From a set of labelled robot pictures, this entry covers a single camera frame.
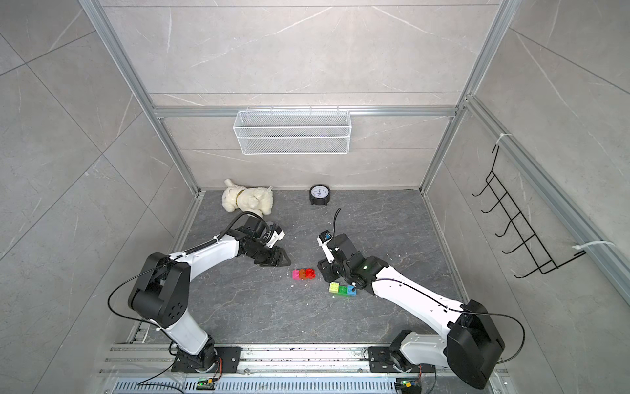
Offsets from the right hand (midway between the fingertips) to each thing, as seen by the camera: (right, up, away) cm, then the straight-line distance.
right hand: (326, 262), depth 81 cm
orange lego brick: (-9, -6, +7) cm, 13 cm away
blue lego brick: (+9, -11, +2) cm, 14 cm away
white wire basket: (-14, +50, +19) cm, 56 cm away
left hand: (-15, 0, +8) cm, 16 cm away
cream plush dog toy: (-29, +22, +22) cm, 42 cm away
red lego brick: (-6, -6, +8) cm, 12 cm away
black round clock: (-3, +25, +33) cm, 42 cm away
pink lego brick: (-11, -6, +7) cm, 14 cm away
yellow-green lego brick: (+3, -10, +4) cm, 11 cm away
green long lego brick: (+6, -11, +5) cm, 14 cm away
